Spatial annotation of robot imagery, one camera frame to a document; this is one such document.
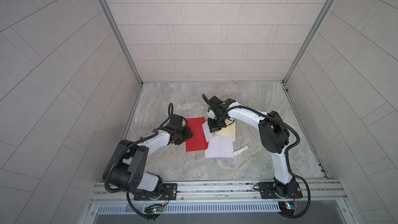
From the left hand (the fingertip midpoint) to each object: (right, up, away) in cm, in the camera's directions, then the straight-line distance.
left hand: (194, 133), depth 90 cm
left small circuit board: (-13, -25, -26) cm, 39 cm away
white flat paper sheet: (+15, -6, -5) cm, 17 cm away
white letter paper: (+8, 0, -3) cm, 9 cm away
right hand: (+8, +1, -2) cm, 9 cm away
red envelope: (+3, -4, -3) cm, 6 cm away
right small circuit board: (+45, -26, -22) cm, 56 cm away
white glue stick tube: (+23, -8, -8) cm, 26 cm away
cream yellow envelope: (+21, +1, +1) cm, 21 cm away
